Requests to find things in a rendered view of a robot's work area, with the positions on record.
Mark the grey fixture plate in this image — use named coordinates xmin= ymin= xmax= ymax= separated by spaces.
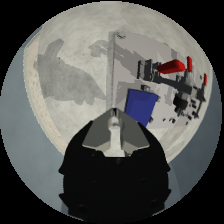
xmin=111 ymin=31 xmax=189 ymax=129

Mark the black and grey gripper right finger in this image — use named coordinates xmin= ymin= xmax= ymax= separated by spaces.
xmin=114 ymin=108 xmax=171 ymax=172

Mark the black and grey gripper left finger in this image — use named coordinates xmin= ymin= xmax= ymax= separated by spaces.
xmin=58 ymin=107 xmax=114 ymax=175

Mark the dark blue flat plate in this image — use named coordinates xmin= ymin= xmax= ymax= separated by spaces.
xmin=124 ymin=88 xmax=158 ymax=127

